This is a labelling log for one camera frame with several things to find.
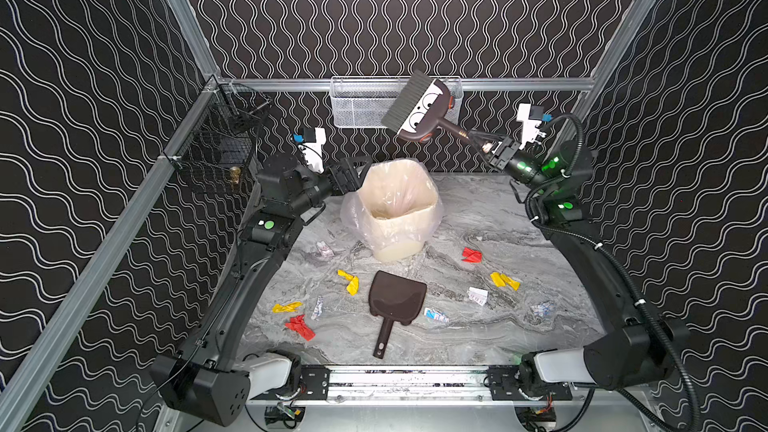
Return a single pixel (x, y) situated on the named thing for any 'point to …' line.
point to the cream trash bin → (397, 199)
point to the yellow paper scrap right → (501, 280)
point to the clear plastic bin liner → (353, 218)
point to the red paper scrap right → (470, 255)
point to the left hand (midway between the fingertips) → (366, 159)
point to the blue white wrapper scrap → (434, 314)
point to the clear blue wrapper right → (543, 309)
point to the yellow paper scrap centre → (353, 285)
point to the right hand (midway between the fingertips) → (466, 135)
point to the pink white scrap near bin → (324, 249)
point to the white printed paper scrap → (477, 295)
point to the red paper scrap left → (297, 323)
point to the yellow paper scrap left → (290, 307)
